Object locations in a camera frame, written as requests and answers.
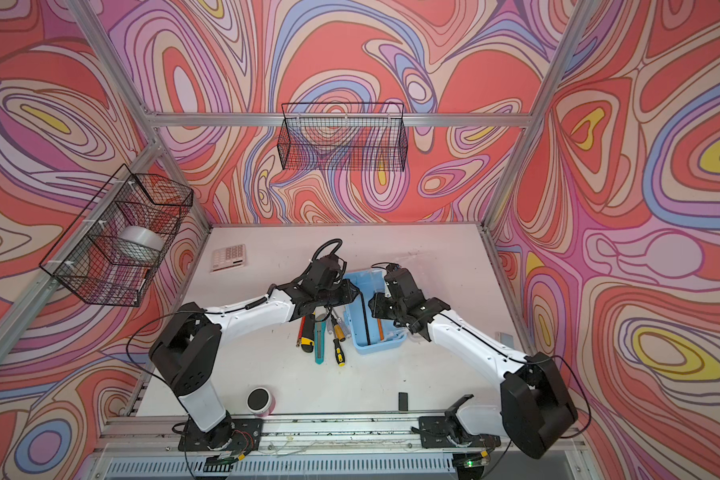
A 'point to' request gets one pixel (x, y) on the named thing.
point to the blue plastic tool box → (384, 334)
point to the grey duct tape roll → (138, 244)
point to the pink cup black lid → (260, 401)
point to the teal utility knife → (319, 340)
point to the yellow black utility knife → (308, 338)
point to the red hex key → (301, 329)
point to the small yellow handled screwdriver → (339, 332)
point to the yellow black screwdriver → (337, 341)
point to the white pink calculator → (224, 258)
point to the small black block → (403, 401)
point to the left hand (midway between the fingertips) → (363, 289)
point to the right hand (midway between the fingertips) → (375, 309)
